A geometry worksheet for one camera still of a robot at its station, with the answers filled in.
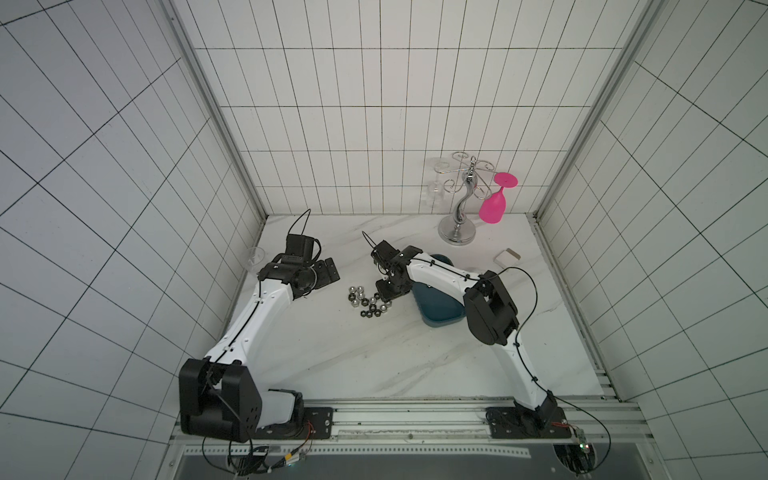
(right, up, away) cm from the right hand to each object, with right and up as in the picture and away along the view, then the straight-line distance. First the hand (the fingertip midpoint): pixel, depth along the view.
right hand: (377, 298), depth 95 cm
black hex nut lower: (-4, -4, -3) cm, 7 cm away
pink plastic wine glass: (+39, +30, +2) cm, 49 cm away
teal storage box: (+19, -3, -3) cm, 20 cm away
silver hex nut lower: (+2, -3, -1) cm, 4 cm away
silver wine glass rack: (+32, +23, +19) cm, 44 cm away
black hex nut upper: (-8, 0, +2) cm, 8 cm away
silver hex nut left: (-6, +2, +3) cm, 7 cm away
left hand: (-16, +7, -11) cm, 21 cm away
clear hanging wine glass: (+20, +37, +5) cm, 42 cm away
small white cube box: (+47, +12, +11) cm, 50 cm away
